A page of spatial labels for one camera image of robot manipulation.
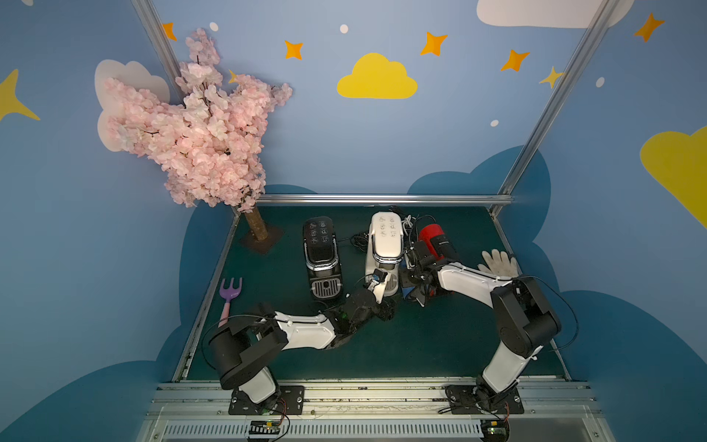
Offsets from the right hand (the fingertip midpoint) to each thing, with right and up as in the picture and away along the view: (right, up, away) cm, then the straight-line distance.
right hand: (410, 272), depth 97 cm
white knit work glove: (+36, +2, +7) cm, 36 cm away
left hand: (-8, -3, -14) cm, 16 cm away
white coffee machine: (-11, +9, -17) cm, 22 cm away
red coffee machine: (+5, +14, -5) cm, 16 cm away
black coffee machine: (-30, +8, -19) cm, 36 cm away
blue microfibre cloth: (-2, -6, -5) cm, 8 cm away
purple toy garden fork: (-64, -7, -4) cm, 64 cm away
